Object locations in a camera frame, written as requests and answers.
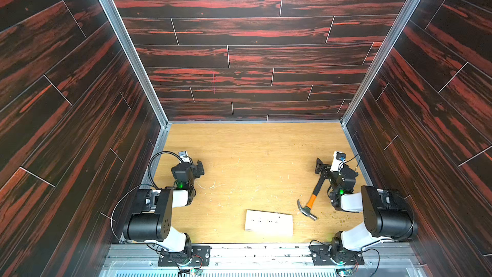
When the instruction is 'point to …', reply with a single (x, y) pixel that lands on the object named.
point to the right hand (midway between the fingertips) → (332, 159)
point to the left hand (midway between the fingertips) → (190, 162)
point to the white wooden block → (268, 222)
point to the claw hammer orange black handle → (307, 210)
